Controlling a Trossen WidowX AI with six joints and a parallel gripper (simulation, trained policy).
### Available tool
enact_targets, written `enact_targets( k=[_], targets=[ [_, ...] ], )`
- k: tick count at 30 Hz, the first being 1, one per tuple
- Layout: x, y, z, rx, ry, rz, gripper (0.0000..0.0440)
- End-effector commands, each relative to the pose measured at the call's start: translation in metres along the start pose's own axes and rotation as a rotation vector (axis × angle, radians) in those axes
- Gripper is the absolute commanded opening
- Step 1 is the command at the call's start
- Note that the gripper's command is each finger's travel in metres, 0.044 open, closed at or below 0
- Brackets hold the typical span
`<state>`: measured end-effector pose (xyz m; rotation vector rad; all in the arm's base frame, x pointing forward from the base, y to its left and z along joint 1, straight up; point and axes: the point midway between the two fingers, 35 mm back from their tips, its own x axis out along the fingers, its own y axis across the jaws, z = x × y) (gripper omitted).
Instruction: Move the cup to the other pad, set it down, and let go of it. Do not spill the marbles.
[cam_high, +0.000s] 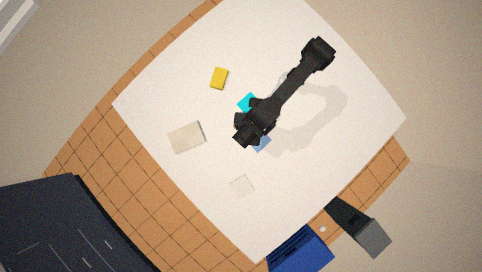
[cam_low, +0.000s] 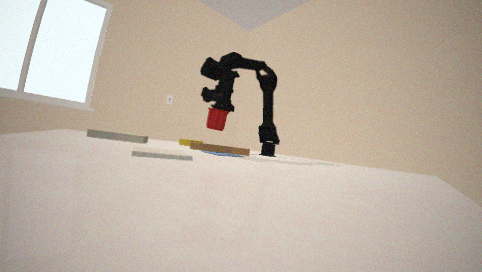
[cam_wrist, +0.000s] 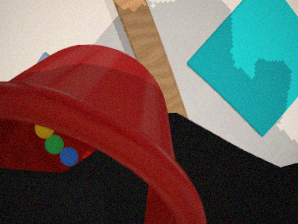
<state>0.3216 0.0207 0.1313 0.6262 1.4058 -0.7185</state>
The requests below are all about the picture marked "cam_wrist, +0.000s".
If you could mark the red translucent cup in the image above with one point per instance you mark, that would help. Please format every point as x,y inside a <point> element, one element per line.
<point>95,97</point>

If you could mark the green marble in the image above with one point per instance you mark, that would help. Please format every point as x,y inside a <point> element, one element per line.
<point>54,145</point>

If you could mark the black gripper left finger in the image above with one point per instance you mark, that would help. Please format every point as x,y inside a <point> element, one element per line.
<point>97,190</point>

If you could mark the blue marble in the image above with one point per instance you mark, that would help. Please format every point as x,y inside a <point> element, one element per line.
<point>68,156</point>

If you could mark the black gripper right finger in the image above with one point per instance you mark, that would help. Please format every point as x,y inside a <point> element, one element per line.
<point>235,187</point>

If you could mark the tan wooden flat bar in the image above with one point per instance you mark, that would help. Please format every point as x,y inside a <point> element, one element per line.
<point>138,21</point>

